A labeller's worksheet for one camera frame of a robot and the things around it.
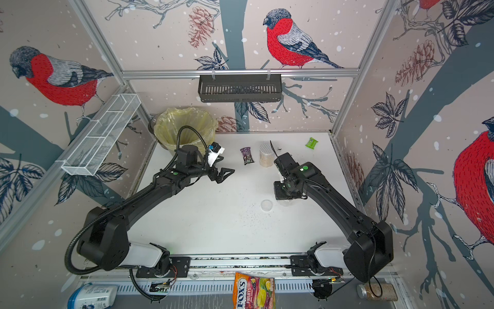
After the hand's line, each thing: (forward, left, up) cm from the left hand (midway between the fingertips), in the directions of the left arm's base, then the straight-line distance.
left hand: (230, 160), depth 81 cm
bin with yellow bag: (+18, +33, +3) cm, 37 cm away
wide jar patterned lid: (+13, -17, -12) cm, 24 cm away
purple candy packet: (+17, -6, -19) cm, 27 cm away
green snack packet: (+28, -45, -20) cm, 57 cm away
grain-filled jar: (-44, -53, -16) cm, 71 cm away
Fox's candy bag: (-44, -10, -17) cm, 49 cm away
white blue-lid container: (-46, +44, -14) cm, 65 cm away
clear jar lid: (-11, -16, -22) cm, 29 cm away
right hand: (-11, -21, -7) cm, 25 cm away
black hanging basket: (+46, -3, +6) cm, 47 cm away
